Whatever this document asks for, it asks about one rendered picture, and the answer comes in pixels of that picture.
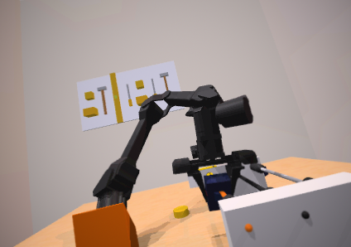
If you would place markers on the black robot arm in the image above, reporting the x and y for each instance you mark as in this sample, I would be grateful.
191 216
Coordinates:
208 109

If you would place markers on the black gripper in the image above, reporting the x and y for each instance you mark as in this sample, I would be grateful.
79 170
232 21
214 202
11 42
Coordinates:
210 147

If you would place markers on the yellow cylinder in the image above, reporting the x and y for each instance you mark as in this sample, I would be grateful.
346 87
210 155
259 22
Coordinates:
181 212

